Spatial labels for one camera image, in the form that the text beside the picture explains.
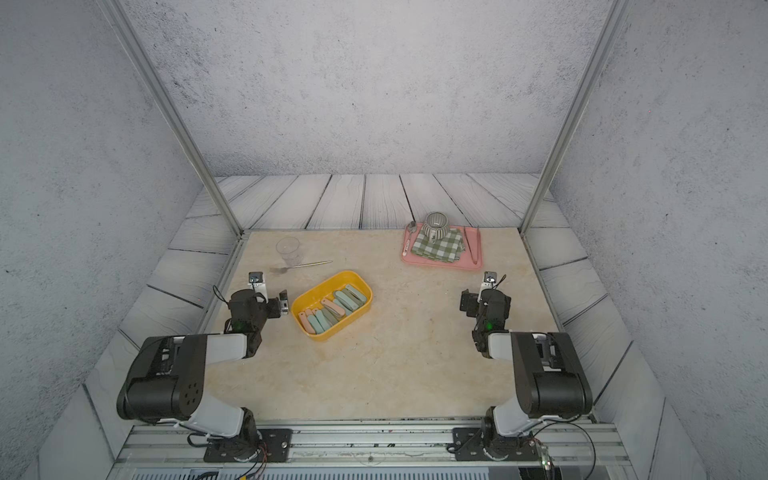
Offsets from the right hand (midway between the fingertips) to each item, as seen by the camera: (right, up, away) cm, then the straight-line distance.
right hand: (486, 290), depth 94 cm
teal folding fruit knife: (-41, -2, +7) cm, 42 cm away
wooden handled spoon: (-68, +6, +16) cm, 70 cm away
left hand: (-66, 0, +1) cm, 66 cm away
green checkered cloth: (-8, +12, +21) cm, 26 cm away
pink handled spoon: (-21, +21, +29) cm, 42 cm away
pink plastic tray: (-2, +8, +18) cm, 20 cm away
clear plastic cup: (-65, +12, +12) cm, 67 cm away
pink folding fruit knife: (-47, -6, +3) cm, 48 cm away
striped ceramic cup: (-12, +22, +25) cm, 35 cm away
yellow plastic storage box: (-55, -6, +5) cm, 56 cm away
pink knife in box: (-56, -10, -1) cm, 57 cm away
